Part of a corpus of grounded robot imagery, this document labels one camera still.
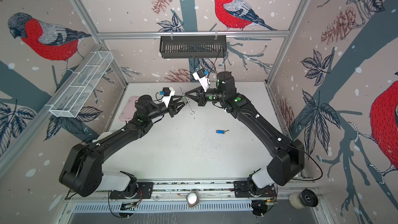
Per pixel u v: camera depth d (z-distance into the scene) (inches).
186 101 27.5
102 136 32.1
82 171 16.4
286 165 19.2
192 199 24.6
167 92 25.4
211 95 24.1
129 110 40.9
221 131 36.7
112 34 35.2
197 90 24.6
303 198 24.4
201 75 23.6
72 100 28.1
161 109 26.5
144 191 28.7
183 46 42.1
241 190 28.6
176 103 28.7
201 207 27.5
